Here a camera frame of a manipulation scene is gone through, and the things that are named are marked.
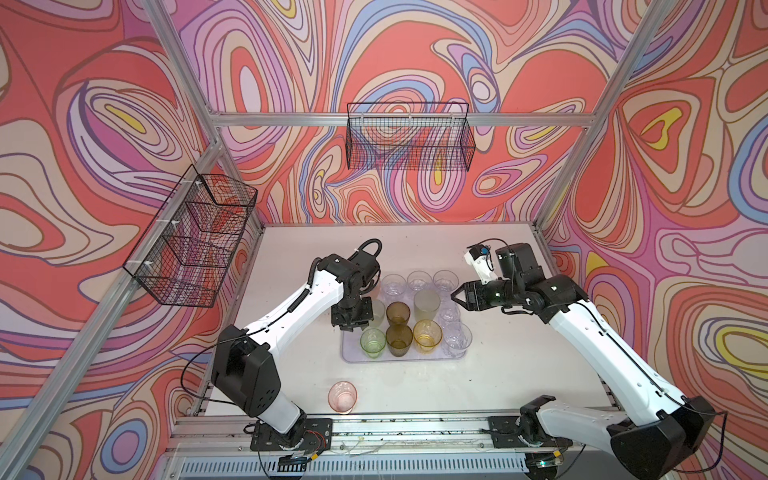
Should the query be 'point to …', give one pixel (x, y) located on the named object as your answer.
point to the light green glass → (378, 310)
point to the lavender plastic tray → (413, 322)
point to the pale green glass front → (426, 305)
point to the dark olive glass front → (399, 338)
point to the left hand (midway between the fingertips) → (367, 325)
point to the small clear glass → (449, 315)
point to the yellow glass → (427, 334)
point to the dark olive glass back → (397, 313)
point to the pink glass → (342, 396)
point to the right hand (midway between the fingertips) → (464, 301)
